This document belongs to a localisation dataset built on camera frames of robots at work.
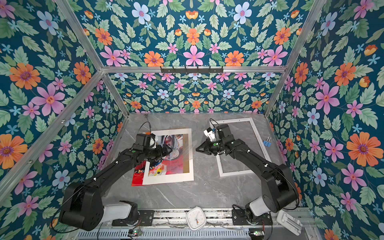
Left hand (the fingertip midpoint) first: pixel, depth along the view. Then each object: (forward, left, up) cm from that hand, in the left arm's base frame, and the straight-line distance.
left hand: (168, 148), depth 84 cm
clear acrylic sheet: (-3, -18, -14) cm, 23 cm away
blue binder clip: (+8, -65, -12) cm, 66 cm away
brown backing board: (+3, -9, -13) cm, 16 cm away
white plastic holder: (-40, -61, -11) cm, 73 cm away
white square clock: (-34, -14, -10) cm, 38 cm away
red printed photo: (-3, 0, -14) cm, 15 cm away
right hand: (-4, -16, +5) cm, 17 cm away
